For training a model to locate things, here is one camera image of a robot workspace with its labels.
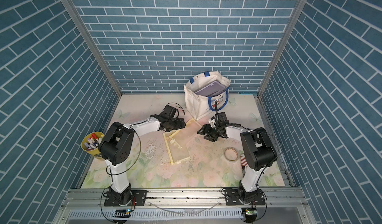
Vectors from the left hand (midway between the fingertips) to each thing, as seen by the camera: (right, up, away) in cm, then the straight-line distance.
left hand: (184, 125), depth 97 cm
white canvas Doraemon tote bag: (+11, +13, +2) cm, 17 cm away
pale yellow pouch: (-5, -12, -5) cm, 14 cm away
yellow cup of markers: (-50, -8, -16) cm, 53 cm away
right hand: (+11, -5, -4) cm, 13 cm away
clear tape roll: (+29, -16, -8) cm, 34 cm away
